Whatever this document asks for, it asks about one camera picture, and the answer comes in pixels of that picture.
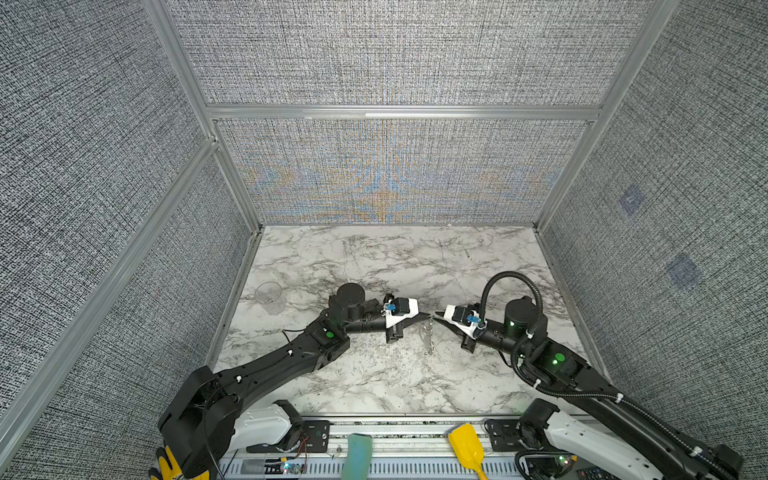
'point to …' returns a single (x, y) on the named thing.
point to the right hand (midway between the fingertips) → (439, 309)
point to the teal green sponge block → (359, 457)
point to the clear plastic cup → (268, 294)
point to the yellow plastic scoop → (468, 447)
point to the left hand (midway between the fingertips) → (426, 314)
